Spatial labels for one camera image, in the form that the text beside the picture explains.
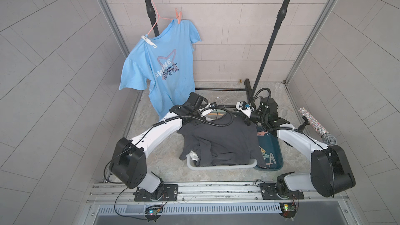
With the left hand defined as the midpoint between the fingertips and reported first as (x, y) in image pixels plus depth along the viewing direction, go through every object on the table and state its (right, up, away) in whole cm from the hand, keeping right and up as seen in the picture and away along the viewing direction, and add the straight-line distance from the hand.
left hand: (203, 110), depth 85 cm
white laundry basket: (-6, -21, -12) cm, 25 cm away
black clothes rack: (+31, +13, +24) cm, 42 cm away
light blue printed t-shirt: (-20, +22, -2) cm, 29 cm away
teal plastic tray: (+37, -22, -2) cm, 43 cm away
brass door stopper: (+27, +19, +34) cm, 48 cm away
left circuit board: (-20, -40, -21) cm, 50 cm away
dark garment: (+16, -16, -7) cm, 24 cm away
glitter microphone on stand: (+51, -9, -22) cm, 57 cm away
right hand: (+17, 0, -2) cm, 17 cm away
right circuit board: (+38, -42, -17) cm, 59 cm away
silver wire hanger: (+12, +3, +20) cm, 24 cm away
